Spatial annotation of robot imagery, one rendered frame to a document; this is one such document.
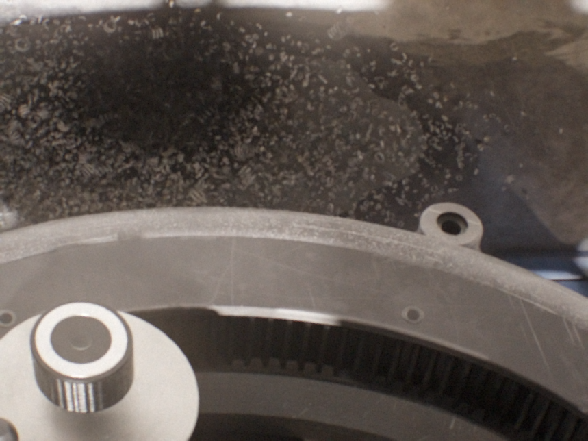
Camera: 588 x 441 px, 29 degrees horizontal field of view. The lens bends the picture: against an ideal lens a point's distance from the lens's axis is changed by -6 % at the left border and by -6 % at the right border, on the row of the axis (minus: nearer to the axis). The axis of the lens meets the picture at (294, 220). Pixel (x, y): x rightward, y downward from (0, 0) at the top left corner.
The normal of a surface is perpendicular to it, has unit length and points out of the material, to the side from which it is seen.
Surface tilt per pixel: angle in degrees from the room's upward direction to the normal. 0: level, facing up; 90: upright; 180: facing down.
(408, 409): 44
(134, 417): 90
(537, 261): 0
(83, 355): 90
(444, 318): 90
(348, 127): 0
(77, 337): 90
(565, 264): 0
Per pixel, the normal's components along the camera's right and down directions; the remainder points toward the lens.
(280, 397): 0.00, 0.11
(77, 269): 0.10, -0.70
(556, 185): 0.09, 0.72
